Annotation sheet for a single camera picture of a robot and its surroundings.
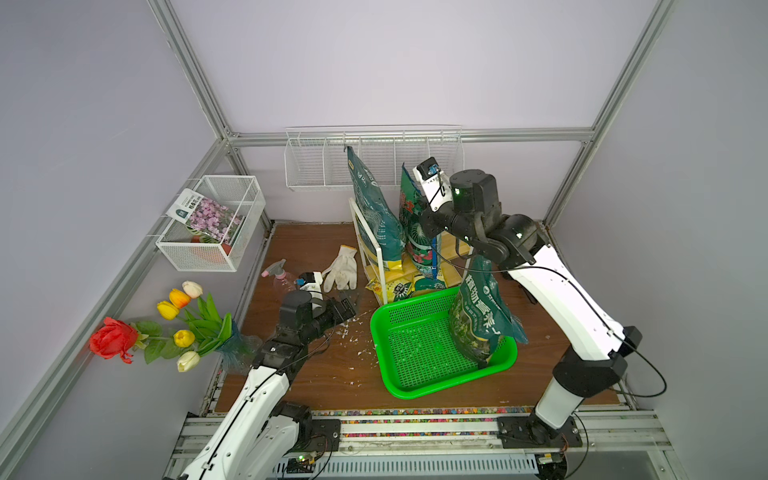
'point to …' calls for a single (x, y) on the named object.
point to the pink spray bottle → (278, 270)
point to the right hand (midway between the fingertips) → (422, 196)
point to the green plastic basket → (415, 349)
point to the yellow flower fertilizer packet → (392, 291)
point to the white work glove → (343, 271)
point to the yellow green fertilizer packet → (427, 283)
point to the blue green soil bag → (421, 248)
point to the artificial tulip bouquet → (198, 331)
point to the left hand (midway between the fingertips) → (352, 299)
